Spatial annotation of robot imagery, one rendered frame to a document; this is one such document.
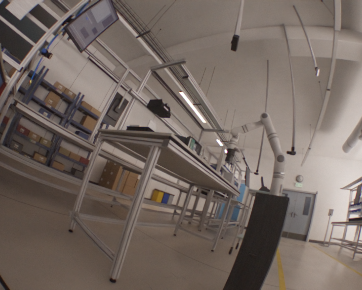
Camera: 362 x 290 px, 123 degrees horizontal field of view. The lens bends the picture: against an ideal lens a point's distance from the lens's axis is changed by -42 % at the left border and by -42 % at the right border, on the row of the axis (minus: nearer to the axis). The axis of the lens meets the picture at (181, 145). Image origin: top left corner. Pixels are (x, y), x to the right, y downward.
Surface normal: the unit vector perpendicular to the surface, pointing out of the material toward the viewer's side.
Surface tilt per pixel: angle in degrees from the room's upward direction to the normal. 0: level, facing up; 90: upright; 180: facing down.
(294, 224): 90
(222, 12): 180
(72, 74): 90
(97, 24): 101
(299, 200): 90
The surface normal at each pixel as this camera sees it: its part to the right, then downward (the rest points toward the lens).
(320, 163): -0.50, -0.40
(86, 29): 0.87, 0.43
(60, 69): 0.81, 0.10
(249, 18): -0.31, 0.91
